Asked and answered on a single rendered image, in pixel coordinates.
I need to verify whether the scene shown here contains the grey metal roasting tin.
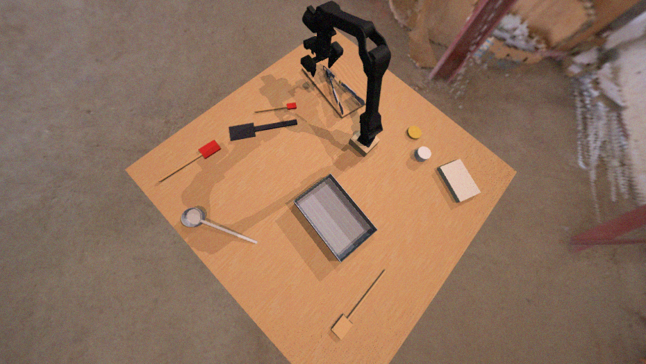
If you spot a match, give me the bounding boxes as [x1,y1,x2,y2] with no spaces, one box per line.
[294,173,378,263]

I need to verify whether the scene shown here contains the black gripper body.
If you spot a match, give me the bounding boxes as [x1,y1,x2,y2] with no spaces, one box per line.
[301,40,344,72]

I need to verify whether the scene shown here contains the white cylinder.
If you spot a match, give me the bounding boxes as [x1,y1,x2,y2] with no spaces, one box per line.
[415,147,431,162]

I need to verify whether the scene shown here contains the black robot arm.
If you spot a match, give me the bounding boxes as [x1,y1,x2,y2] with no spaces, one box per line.
[302,1,391,147]

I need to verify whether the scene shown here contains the pale pink rectangular block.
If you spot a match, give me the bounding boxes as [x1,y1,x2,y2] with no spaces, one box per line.
[437,159,481,203]

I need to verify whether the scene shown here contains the yellow round disc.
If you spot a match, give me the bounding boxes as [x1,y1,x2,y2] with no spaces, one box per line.
[407,126,422,139]

